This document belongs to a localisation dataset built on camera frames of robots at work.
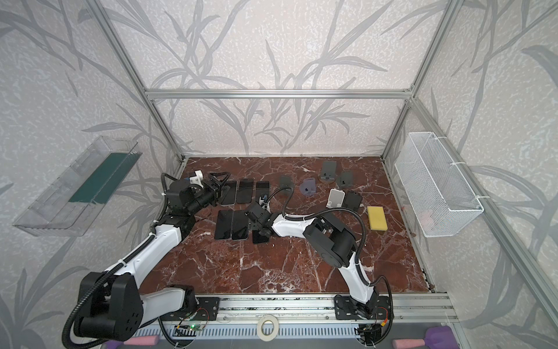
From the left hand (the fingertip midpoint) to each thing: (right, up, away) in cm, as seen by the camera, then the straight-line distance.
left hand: (233, 173), depth 79 cm
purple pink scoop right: (+67, -52, -11) cm, 86 cm away
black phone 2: (+7, -7, +28) cm, 30 cm away
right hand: (+6, -18, +17) cm, 26 cm away
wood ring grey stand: (+40, +1, +29) cm, 49 cm away
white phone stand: (+41, -11, +18) cm, 47 cm away
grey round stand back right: (+29, -7, +25) cm, 39 cm away
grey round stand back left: (+18, -4, +30) cm, 35 cm away
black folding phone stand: (+49, -12, +18) cm, 54 cm away
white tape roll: (+14, -53, -11) cm, 55 cm away
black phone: (-2, -9, +27) cm, 29 cm away
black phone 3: (+8, -27, +10) cm, 30 cm away
